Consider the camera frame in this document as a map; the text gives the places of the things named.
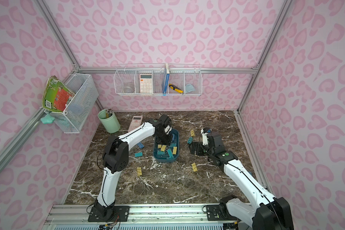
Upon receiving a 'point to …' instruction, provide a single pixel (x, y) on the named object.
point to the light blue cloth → (189, 88)
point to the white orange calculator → (145, 83)
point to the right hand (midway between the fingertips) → (195, 144)
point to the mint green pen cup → (109, 120)
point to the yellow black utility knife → (173, 87)
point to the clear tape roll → (128, 89)
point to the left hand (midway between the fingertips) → (170, 141)
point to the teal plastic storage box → (167, 153)
